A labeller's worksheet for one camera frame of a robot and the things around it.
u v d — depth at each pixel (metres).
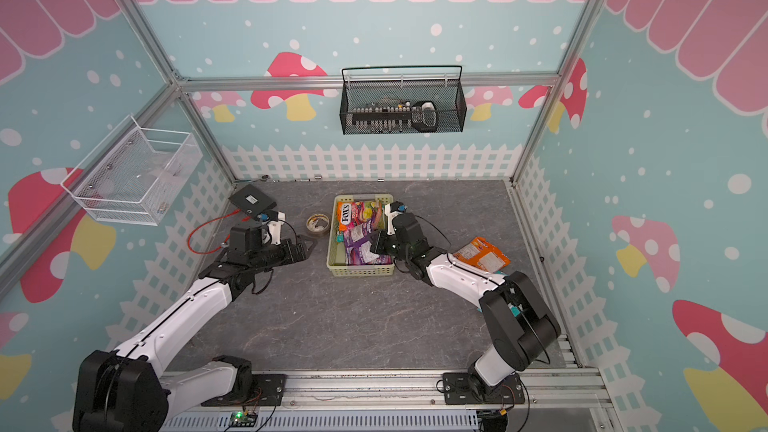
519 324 0.44
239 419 0.73
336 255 0.99
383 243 0.76
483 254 0.97
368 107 0.94
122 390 0.39
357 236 0.90
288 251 0.73
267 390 0.74
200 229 1.05
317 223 1.06
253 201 1.12
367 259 0.88
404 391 0.75
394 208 0.79
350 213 1.00
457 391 0.74
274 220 0.75
